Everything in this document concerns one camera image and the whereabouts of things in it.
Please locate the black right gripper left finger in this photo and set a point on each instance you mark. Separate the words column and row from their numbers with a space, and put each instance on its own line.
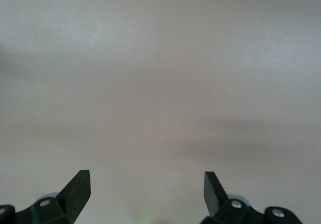
column 72, row 199

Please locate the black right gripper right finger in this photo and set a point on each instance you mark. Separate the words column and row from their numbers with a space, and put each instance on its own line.
column 215, row 201

